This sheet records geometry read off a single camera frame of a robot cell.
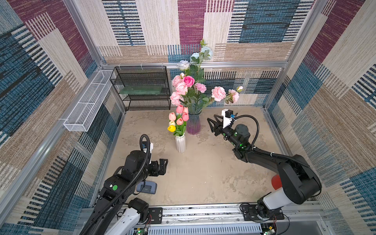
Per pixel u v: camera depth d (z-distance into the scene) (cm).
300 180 45
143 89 99
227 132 73
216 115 81
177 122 73
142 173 44
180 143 87
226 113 69
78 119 91
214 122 76
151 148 63
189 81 69
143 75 102
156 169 60
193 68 88
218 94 73
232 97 80
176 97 74
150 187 80
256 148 63
